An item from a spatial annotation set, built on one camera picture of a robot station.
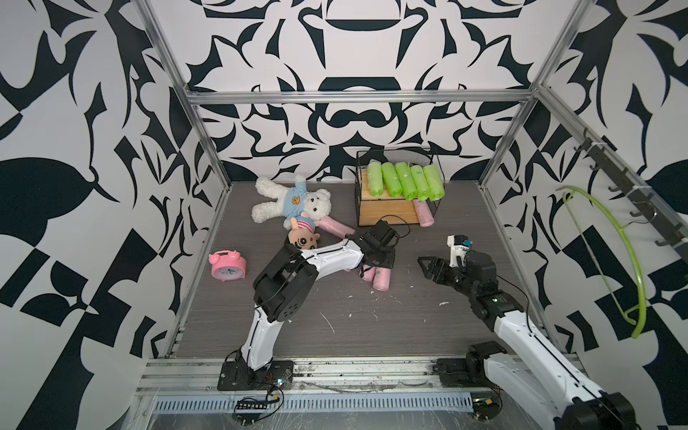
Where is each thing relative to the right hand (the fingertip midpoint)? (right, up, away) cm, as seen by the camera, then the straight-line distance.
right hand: (425, 257), depth 82 cm
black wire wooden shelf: (-10, +14, +29) cm, 34 cm away
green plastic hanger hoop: (+38, -9, -22) cm, 45 cm away
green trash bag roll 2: (+2, +25, +12) cm, 27 cm away
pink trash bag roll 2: (-13, -8, +5) cm, 16 cm away
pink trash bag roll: (-16, -7, +7) cm, 19 cm away
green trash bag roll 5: (-14, +25, +12) cm, 31 cm away
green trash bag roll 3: (-3, +24, +11) cm, 27 cm away
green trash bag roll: (+6, +24, +11) cm, 27 cm away
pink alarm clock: (-61, -3, +3) cm, 61 cm away
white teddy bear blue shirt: (-45, +17, +20) cm, 52 cm away
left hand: (-9, 0, +10) cm, 14 cm away
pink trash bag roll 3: (+6, +12, +22) cm, 26 cm away
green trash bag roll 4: (-8, +24, +11) cm, 28 cm away
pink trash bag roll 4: (-28, +8, +20) cm, 35 cm away
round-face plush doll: (-39, +6, +11) cm, 41 cm away
